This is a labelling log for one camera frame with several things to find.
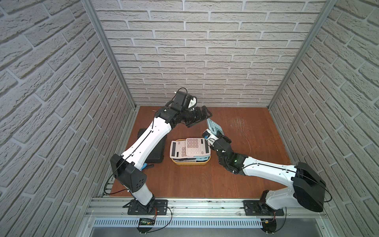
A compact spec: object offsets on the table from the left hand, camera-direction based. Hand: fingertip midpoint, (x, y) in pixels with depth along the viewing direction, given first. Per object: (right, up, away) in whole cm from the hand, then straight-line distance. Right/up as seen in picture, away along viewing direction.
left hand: (202, 112), depth 74 cm
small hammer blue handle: (-33, -31, +11) cm, 47 cm away
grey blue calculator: (0, -27, +11) cm, 29 cm away
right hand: (+11, -11, +6) cm, 17 cm away
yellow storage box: (-7, -29, +13) cm, 33 cm away
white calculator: (-2, -20, +11) cm, 23 cm away
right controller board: (+32, -55, -4) cm, 64 cm away
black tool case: (-25, -26, +14) cm, 38 cm away
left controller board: (-28, -55, -2) cm, 62 cm away
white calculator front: (-14, -22, +12) cm, 29 cm away
